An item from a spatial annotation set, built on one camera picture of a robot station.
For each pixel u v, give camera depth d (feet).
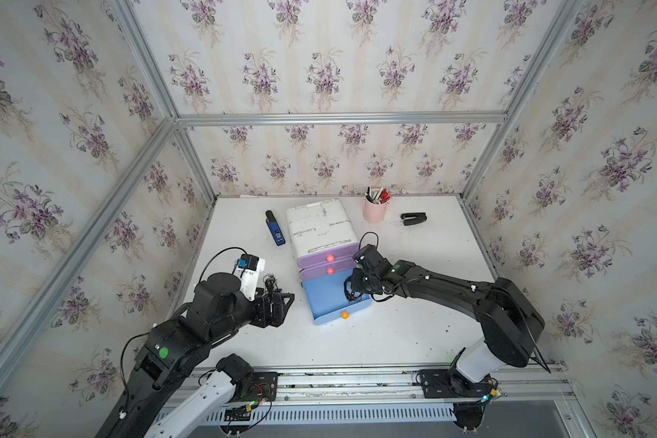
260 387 2.37
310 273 2.68
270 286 3.05
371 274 2.19
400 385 2.48
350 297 2.91
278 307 1.77
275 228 3.44
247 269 1.76
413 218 3.63
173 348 1.30
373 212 3.59
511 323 1.44
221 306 1.43
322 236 2.62
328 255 2.57
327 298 2.89
